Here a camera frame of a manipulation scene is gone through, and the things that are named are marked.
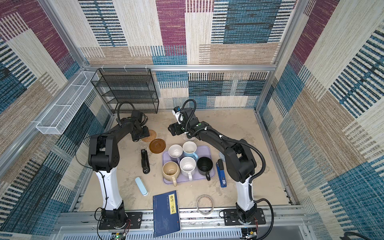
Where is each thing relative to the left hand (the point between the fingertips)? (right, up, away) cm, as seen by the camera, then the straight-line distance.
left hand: (145, 133), depth 103 cm
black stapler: (+5, -17, -14) cm, 23 cm away
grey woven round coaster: (+51, -14, -9) cm, 54 cm away
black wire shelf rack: (-14, +31, +6) cm, 34 cm away
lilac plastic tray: (+42, -11, -6) cm, 44 cm away
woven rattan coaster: (+5, -2, +2) cm, 6 cm away
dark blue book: (+20, -39, -30) cm, 53 cm away
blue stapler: (+48, -18, -16) cm, 53 cm away
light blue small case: (+5, -27, -22) cm, 35 cm away
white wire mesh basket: (-31, +8, -32) cm, 45 cm away
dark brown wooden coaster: (+9, -8, -3) cm, 13 cm away
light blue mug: (+31, -9, -9) cm, 33 cm away
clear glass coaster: (+29, 0, -33) cm, 44 cm away
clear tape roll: (+39, -35, -25) cm, 58 cm away
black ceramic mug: (+39, -18, -16) cm, 46 cm away
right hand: (+22, +4, -13) cm, 26 cm away
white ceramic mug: (+30, -18, -13) cm, 37 cm away
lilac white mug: (+22, -12, -7) cm, 26 cm away
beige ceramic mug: (+20, -22, -14) cm, 33 cm away
